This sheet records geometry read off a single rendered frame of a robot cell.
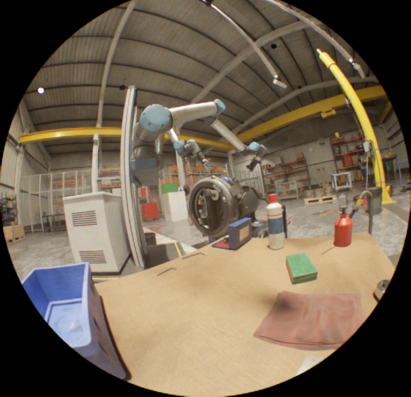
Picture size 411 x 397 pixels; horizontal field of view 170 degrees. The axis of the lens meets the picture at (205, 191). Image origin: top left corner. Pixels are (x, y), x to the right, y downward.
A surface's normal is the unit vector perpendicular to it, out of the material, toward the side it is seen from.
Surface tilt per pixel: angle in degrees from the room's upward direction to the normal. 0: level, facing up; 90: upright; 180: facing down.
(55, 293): 90
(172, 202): 90
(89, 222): 90
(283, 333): 3
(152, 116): 92
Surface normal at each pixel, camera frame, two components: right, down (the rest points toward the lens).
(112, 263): 0.31, -0.10
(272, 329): -0.25, -0.96
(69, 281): 0.70, -0.14
